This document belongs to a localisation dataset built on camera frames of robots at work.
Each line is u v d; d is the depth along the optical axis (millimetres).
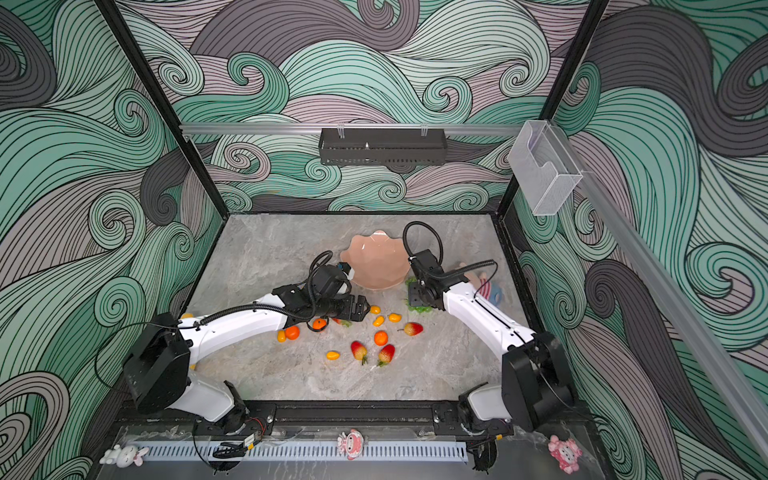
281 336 855
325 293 645
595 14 722
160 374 413
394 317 906
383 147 960
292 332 857
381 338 853
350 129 941
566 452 658
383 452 728
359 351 830
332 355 830
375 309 900
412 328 872
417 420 743
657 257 570
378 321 899
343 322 899
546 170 825
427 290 604
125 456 659
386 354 826
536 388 406
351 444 670
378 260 1037
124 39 745
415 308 923
